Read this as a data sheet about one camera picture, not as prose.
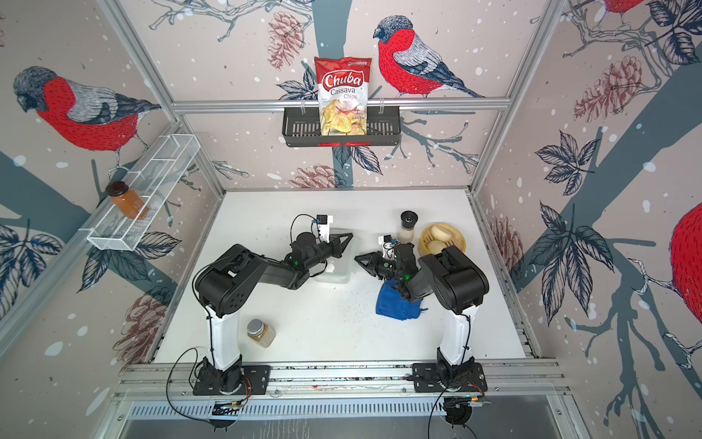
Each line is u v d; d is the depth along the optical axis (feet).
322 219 2.75
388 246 2.88
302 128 3.11
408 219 3.17
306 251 2.50
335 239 2.78
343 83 2.79
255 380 2.40
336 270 2.93
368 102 2.88
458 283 1.68
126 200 2.18
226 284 1.73
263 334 2.44
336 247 2.74
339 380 2.47
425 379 2.39
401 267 2.56
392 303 2.80
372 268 2.74
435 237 3.21
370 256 2.89
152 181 2.68
